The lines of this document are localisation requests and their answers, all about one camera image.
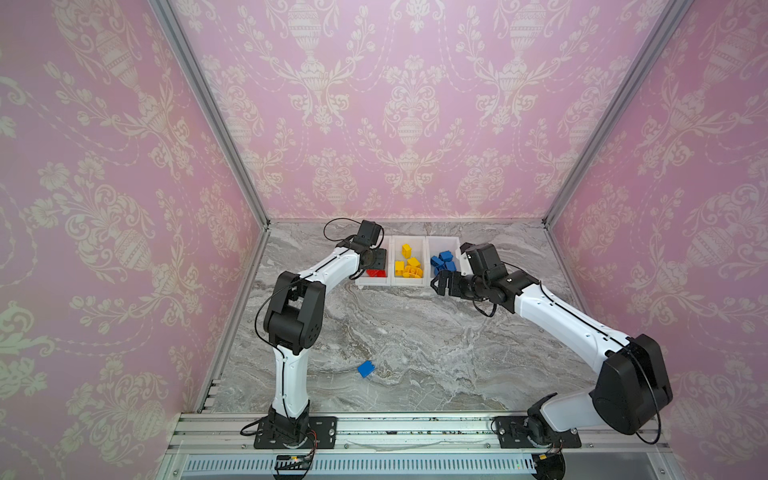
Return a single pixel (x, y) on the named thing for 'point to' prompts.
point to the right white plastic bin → (434, 245)
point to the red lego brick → (376, 273)
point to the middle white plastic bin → (417, 242)
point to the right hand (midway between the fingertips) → (445, 284)
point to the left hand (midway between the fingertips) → (376, 258)
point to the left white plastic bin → (366, 280)
